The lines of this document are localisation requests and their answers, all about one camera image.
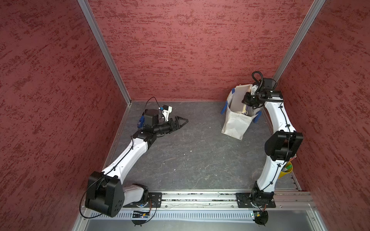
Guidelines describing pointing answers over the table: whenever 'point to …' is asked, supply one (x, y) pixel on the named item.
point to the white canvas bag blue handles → (238, 114)
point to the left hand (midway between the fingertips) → (183, 125)
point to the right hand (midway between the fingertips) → (242, 102)
